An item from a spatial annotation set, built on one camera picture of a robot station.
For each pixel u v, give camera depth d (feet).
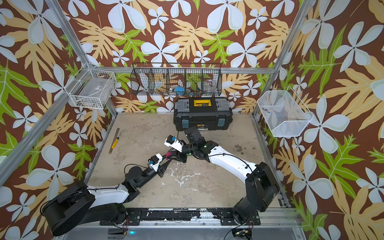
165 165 2.40
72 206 1.41
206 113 3.24
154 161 2.11
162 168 2.32
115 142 3.38
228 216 2.45
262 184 1.41
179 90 3.06
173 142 2.15
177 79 3.22
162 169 2.32
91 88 2.79
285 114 2.76
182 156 2.25
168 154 2.46
